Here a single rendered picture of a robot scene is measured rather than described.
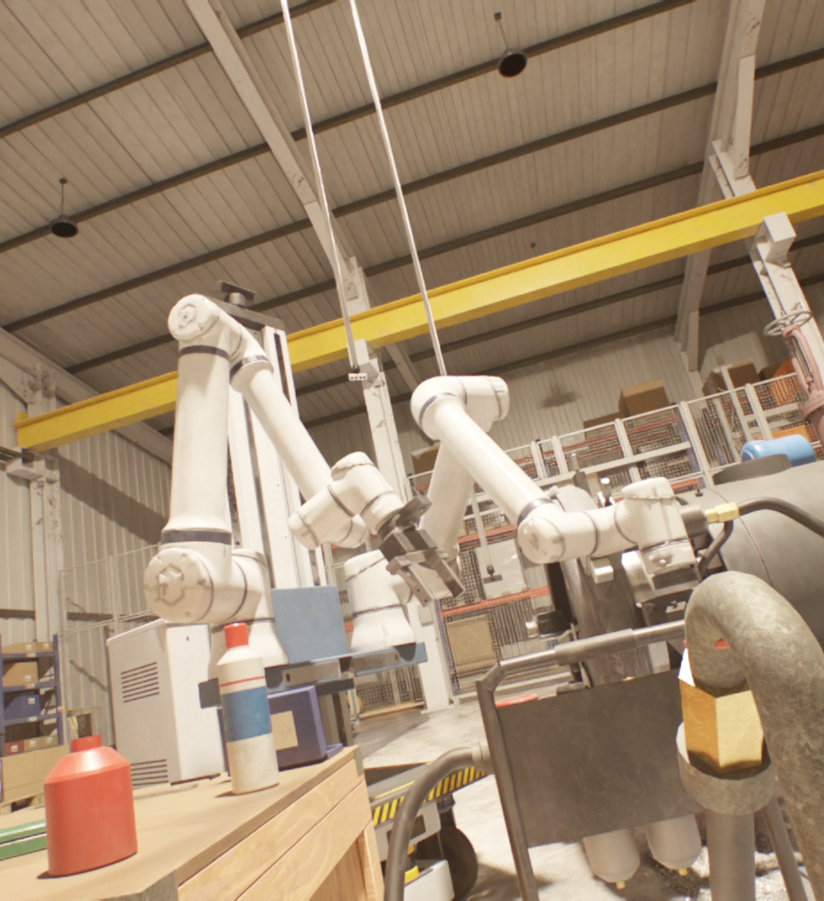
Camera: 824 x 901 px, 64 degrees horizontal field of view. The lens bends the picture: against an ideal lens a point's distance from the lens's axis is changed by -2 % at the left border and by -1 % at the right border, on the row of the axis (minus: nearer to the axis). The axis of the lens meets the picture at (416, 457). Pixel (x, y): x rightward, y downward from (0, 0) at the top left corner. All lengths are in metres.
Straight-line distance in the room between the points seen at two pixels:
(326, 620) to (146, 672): 0.50
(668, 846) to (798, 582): 0.83
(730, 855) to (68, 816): 0.55
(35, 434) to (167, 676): 11.02
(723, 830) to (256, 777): 0.66
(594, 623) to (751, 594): 1.26
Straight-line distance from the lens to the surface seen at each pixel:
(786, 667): 0.33
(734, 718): 0.43
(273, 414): 1.65
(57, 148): 10.66
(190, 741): 1.91
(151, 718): 2.00
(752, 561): 1.77
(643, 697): 1.12
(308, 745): 1.18
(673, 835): 1.16
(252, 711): 1.01
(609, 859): 1.16
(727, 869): 0.55
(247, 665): 1.01
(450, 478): 1.81
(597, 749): 1.11
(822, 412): 6.28
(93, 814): 0.74
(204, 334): 1.63
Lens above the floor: 0.59
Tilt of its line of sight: 17 degrees up
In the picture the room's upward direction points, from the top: 12 degrees counter-clockwise
